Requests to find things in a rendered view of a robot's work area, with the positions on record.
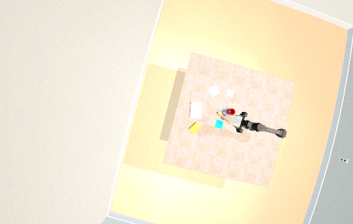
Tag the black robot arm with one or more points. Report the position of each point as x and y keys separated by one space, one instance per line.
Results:
x=281 y=133

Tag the yellow flat bar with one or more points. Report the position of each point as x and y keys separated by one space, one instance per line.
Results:
x=195 y=127

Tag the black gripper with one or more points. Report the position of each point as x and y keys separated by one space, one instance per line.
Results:
x=239 y=129

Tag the red plastic cup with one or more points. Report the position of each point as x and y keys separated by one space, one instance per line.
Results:
x=231 y=111

